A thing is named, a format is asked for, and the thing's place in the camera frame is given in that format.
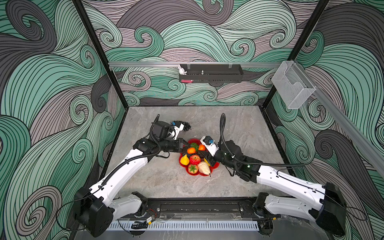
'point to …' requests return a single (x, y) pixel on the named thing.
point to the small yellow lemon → (184, 160)
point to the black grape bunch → (186, 126)
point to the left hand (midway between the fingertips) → (189, 145)
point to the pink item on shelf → (186, 81)
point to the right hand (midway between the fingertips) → (201, 147)
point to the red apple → (195, 159)
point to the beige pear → (204, 168)
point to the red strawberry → (192, 168)
